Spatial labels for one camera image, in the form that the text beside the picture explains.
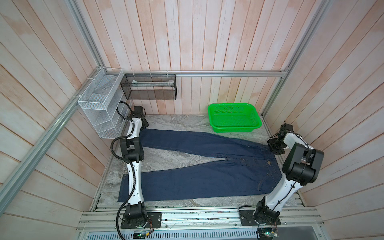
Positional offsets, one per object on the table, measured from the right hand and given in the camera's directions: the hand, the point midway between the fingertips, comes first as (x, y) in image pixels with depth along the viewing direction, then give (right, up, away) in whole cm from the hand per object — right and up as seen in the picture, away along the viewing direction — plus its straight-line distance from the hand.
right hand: (269, 146), depth 97 cm
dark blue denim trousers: (-17, -12, -6) cm, 22 cm away
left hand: (-89, +13, +15) cm, 91 cm away
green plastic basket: (-18, +21, +22) cm, 35 cm away
